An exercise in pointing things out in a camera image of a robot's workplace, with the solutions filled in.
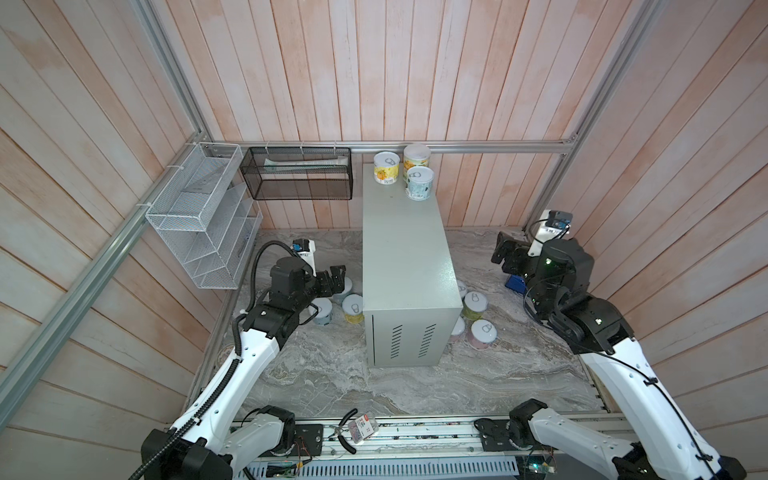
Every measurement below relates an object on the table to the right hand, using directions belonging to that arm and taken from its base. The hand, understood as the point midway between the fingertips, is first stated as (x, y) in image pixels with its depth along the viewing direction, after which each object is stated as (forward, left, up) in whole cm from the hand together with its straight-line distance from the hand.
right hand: (517, 238), depth 64 cm
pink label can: (-7, 0, -34) cm, 34 cm away
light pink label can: (-7, +8, -34) cm, 36 cm away
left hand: (0, +43, -14) cm, 45 cm away
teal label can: (-5, +38, -11) cm, 40 cm away
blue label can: (-2, +48, -33) cm, 58 cm away
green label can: (+3, +1, -34) cm, 34 cm away
